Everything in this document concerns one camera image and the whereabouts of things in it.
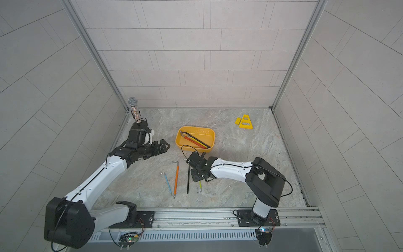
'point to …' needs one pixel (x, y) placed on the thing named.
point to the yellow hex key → (198, 142)
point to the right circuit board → (264, 235)
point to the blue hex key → (167, 181)
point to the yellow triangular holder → (245, 122)
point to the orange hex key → (177, 176)
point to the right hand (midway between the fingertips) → (196, 176)
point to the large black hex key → (195, 138)
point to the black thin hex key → (188, 179)
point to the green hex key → (200, 186)
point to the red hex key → (199, 144)
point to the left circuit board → (127, 240)
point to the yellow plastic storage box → (207, 135)
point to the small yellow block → (237, 122)
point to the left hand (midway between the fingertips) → (167, 146)
